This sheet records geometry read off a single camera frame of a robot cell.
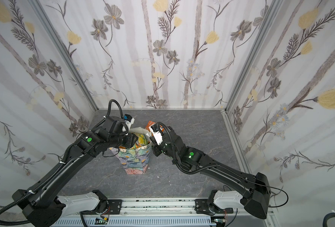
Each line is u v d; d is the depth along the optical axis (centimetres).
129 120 63
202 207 74
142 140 77
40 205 37
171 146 49
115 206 74
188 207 76
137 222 70
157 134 57
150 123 108
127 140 61
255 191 39
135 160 73
